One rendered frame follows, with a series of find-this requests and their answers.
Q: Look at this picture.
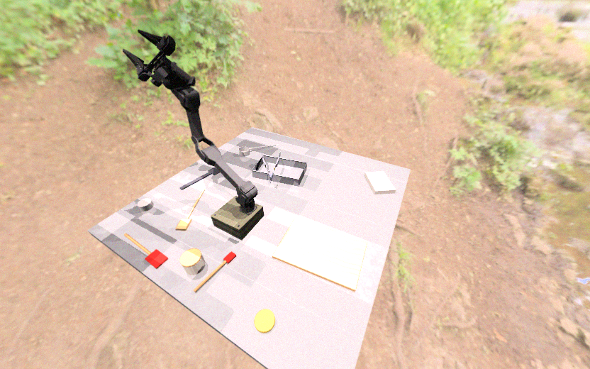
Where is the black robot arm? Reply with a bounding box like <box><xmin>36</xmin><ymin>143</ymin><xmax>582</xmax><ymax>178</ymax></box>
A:
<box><xmin>150</xmin><ymin>61</ymin><xmax>257</xmax><ymax>215</ymax></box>

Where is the grey spatula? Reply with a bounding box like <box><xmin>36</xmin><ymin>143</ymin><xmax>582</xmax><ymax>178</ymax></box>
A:
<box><xmin>180</xmin><ymin>167</ymin><xmax>219</xmax><ymax>190</ymax></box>

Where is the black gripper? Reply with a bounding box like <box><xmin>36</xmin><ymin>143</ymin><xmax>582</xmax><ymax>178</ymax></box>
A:
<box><xmin>123</xmin><ymin>30</ymin><xmax>180</xmax><ymax>82</ymax></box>

